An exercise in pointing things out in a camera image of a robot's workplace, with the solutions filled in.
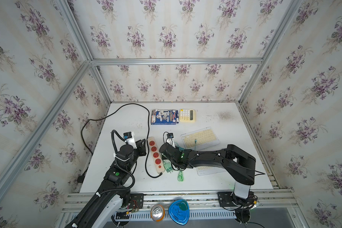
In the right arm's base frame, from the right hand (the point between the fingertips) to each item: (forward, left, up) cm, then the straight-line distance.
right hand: (166, 146), depth 87 cm
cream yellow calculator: (+30, -15, -5) cm, 34 cm away
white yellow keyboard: (+10, -24, -6) cm, 27 cm away
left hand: (-2, +12, +11) cm, 16 cm away
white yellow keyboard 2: (-12, -24, -6) cm, 28 cm away
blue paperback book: (+27, +7, -4) cm, 28 cm away
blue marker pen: (+28, -7, -4) cm, 29 cm away
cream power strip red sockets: (-5, +6, -1) cm, 8 cm away
